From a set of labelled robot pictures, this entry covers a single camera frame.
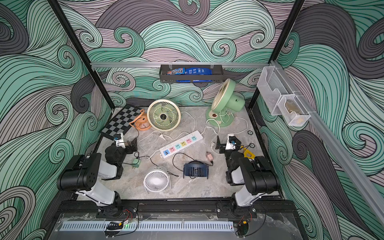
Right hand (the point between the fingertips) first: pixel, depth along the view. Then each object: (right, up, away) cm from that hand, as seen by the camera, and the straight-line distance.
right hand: (228, 136), depth 87 cm
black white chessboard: (-74, +7, +19) cm, 77 cm away
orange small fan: (-57, +8, +17) cm, 60 cm away
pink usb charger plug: (-11, -13, +3) cm, 17 cm away
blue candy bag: (-22, +41, +5) cm, 47 cm away
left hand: (-61, -1, +5) cm, 62 cm away
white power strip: (-29, -6, +9) cm, 30 cm away
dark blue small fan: (-20, -17, -6) cm, 27 cm away
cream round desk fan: (-40, +13, +11) cm, 43 cm away
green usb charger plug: (-56, -16, +2) cm, 58 cm away
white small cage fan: (-40, -20, -12) cm, 46 cm away
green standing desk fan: (-2, +21, -1) cm, 21 cm away
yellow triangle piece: (+13, -10, +5) cm, 17 cm away
